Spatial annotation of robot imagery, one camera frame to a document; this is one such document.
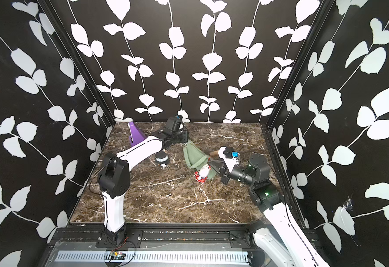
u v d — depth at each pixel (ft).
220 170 1.94
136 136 3.32
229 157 1.75
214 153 3.43
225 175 1.85
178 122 2.45
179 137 2.68
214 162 2.05
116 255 2.31
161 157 3.05
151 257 2.30
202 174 2.13
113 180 1.69
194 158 3.11
